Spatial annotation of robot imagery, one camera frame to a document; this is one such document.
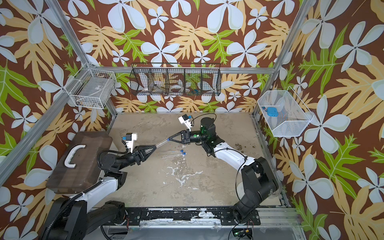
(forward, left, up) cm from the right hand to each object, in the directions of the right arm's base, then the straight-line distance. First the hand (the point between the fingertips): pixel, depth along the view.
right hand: (170, 142), depth 69 cm
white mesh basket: (+21, -63, -2) cm, 67 cm away
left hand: (-2, +6, -2) cm, 7 cm away
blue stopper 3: (+2, +1, 0) cm, 2 cm away
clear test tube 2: (+13, +5, -30) cm, 33 cm away
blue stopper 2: (+12, -3, -28) cm, 31 cm away
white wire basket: (+34, +48, +7) cm, 59 cm away
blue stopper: (+10, -5, -28) cm, 30 cm away
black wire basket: (+47, 0, +4) cm, 48 cm away
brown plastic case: (-8, +47, -12) cm, 49 cm away
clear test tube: (+8, +3, -28) cm, 29 cm away
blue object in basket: (+23, -58, -2) cm, 62 cm away
